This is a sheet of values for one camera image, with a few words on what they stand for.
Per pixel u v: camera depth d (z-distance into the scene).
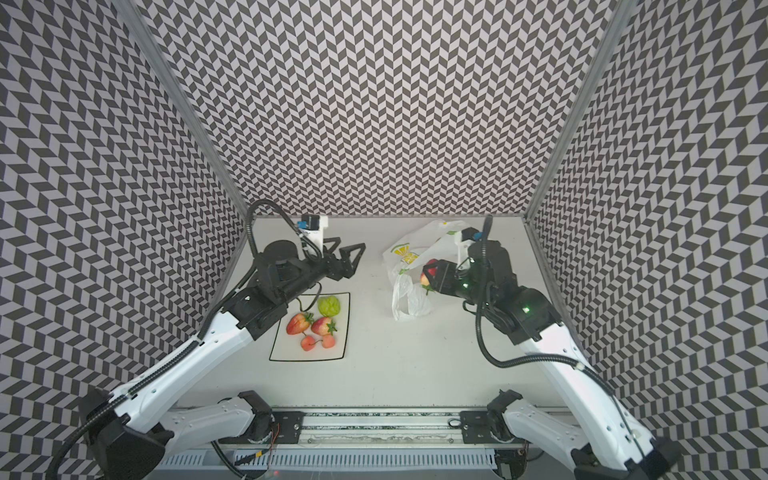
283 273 0.52
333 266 0.61
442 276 0.57
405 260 0.85
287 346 0.82
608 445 0.36
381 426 0.74
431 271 0.66
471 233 0.59
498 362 0.46
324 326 0.85
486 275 0.46
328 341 0.83
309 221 0.58
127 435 0.37
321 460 0.69
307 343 0.83
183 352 0.43
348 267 0.62
